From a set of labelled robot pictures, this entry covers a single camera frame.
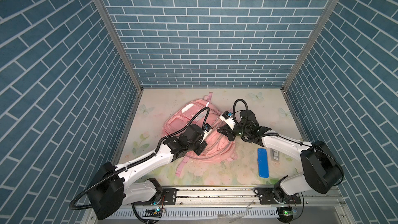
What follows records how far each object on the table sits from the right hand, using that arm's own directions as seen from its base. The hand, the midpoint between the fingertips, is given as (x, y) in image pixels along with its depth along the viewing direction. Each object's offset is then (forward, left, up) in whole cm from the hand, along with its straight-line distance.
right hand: (218, 127), depth 84 cm
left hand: (-8, +6, -2) cm, 11 cm away
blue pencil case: (-13, -25, -13) cm, 32 cm away
